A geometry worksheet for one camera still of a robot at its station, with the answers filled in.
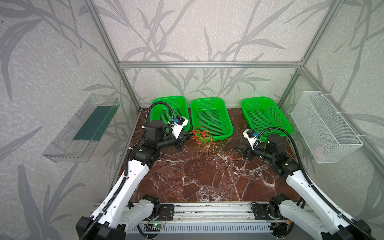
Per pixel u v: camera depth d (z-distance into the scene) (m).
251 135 0.63
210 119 1.19
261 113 1.20
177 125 0.59
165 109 1.20
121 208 0.41
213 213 0.75
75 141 0.64
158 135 0.54
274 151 0.58
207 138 1.09
